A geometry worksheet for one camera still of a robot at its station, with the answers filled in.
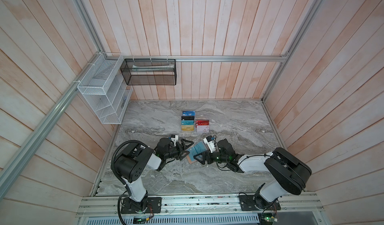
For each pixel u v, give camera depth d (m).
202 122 1.01
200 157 0.77
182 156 0.88
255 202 0.66
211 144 0.80
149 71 1.03
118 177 0.48
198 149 0.92
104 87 0.69
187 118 1.00
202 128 1.01
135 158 0.52
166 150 0.75
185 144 0.80
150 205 0.72
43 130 0.52
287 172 0.45
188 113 0.98
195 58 0.97
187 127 1.01
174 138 0.88
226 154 0.70
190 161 0.88
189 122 1.00
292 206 0.74
